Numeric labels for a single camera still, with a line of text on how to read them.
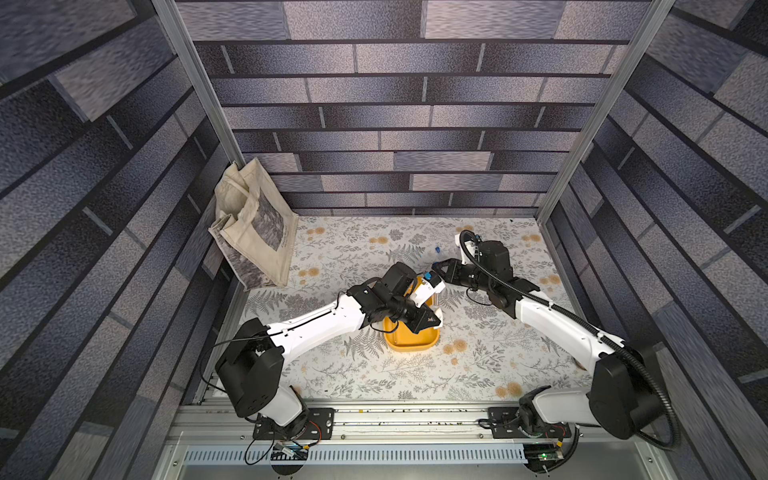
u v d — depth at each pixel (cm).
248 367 43
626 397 40
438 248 109
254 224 90
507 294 60
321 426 73
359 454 78
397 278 61
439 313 76
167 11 68
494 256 63
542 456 70
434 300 71
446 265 77
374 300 61
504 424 73
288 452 71
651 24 71
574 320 50
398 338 88
